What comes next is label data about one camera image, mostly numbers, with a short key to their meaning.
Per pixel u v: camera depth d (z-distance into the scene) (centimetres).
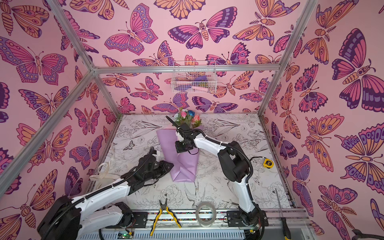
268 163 90
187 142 70
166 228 72
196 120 113
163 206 77
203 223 70
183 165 85
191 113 113
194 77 96
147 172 65
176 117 112
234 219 73
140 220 75
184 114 109
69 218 40
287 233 68
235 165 53
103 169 92
